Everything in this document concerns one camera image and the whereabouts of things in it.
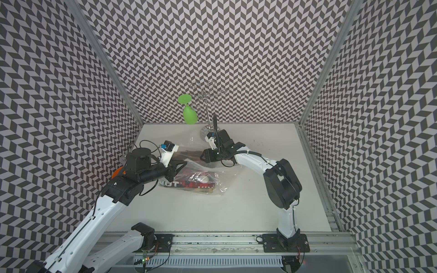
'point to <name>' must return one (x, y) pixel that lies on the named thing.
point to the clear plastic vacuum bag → (223, 174)
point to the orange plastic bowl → (115, 172)
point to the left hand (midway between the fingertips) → (184, 164)
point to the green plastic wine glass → (190, 114)
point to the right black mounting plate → (272, 243)
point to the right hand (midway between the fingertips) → (204, 159)
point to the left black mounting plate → (164, 242)
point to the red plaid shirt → (192, 180)
